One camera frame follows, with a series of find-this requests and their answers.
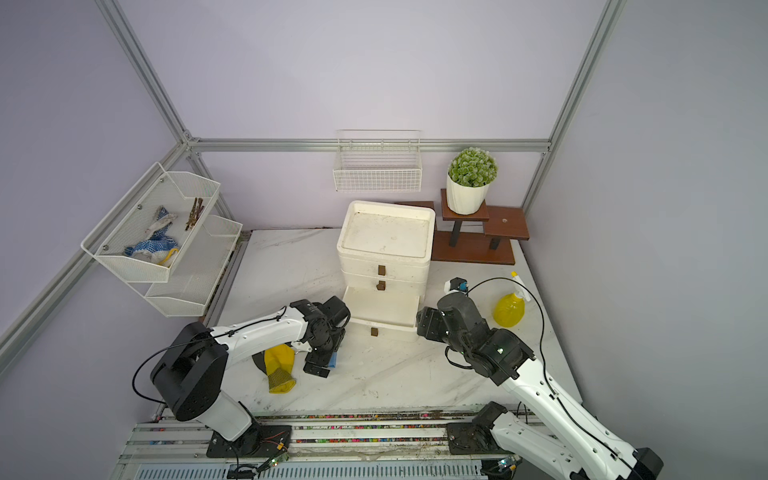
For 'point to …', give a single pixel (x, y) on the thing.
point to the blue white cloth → (158, 246)
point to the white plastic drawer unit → (386, 245)
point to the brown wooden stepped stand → (482, 237)
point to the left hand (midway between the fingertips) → (339, 356)
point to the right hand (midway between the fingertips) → (430, 322)
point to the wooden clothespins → (195, 213)
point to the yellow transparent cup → (279, 364)
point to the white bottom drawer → (381, 315)
